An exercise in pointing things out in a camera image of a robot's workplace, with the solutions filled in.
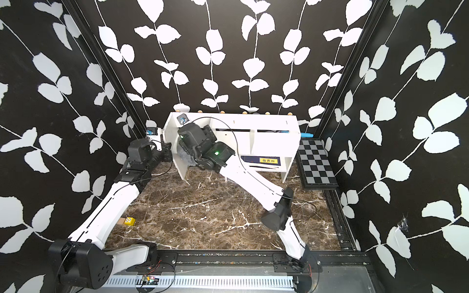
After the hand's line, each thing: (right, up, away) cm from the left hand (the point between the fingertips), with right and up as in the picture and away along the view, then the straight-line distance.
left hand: (170, 140), depth 78 cm
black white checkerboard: (+73, -15, +23) cm, 78 cm away
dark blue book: (+44, -9, +12) cm, 46 cm away
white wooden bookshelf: (+41, -1, -4) cm, 41 cm away
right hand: (+12, +3, -7) cm, 14 cm away
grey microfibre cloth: (+7, -8, +1) cm, 10 cm away
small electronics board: (-6, -56, -7) cm, 57 cm away
